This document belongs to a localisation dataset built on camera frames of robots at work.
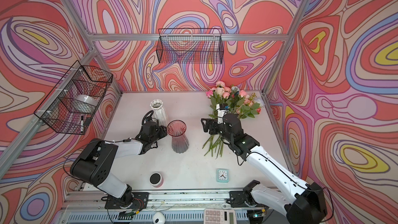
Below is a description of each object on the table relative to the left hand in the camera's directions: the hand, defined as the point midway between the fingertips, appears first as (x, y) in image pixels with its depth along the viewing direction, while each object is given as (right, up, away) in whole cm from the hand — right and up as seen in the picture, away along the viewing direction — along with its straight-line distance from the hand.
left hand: (166, 127), depth 96 cm
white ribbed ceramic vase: (-1, +10, -12) cm, 16 cm away
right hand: (+26, +5, -19) cm, 32 cm away
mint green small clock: (+33, -23, -17) cm, 43 cm away
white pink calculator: (+30, -36, -27) cm, 54 cm away
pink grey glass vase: (+9, +1, -15) cm, 17 cm away
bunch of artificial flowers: (+46, +16, +6) cm, 50 cm away
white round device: (+3, -36, -29) cm, 46 cm away
